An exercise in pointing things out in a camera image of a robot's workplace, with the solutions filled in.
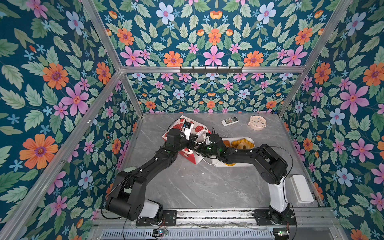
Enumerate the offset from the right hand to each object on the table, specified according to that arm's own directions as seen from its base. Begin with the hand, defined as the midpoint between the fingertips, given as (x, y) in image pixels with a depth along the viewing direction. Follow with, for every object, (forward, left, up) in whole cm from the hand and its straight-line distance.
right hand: (192, 147), depth 89 cm
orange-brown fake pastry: (+8, -23, -9) cm, 26 cm away
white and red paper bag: (-6, -1, +1) cm, 7 cm away
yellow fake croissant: (+7, -29, -7) cm, 31 cm away
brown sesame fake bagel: (+3, -31, -3) cm, 31 cm away
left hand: (+2, -5, +11) cm, 13 cm away
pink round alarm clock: (+26, -48, -7) cm, 55 cm away
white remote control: (+29, -28, -9) cm, 41 cm away
